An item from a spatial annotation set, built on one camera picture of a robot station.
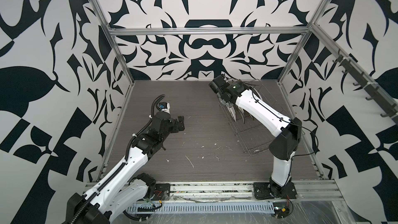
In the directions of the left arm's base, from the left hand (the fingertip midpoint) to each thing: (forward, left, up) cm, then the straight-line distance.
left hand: (176, 115), depth 78 cm
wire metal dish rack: (-3, -44, -22) cm, 49 cm away
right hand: (+10, -29, +3) cm, 31 cm away
